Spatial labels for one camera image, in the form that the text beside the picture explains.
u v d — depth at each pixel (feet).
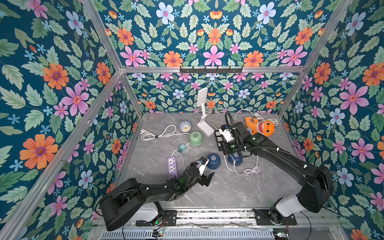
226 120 2.29
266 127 3.30
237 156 2.70
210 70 3.04
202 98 2.99
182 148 3.15
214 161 2.73
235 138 2.06
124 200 1.52
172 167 2.90
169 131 3.54
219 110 4.00
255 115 3.84
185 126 3.36
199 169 2.38
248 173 2.88
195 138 3.05
